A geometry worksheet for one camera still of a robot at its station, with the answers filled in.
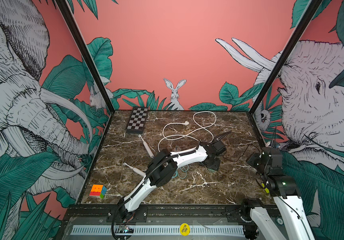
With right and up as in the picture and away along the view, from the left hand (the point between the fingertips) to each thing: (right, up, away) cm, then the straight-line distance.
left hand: (215, 165), depth 88 cm
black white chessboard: (-53, +27, +23) cm, 64 cm away
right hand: (+15, +11, -14) cm, 23 cm away
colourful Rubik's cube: (-64, -10, -11) cm, 66 cm away
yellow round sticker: (-20, -26, -18) cm, 37 cm away
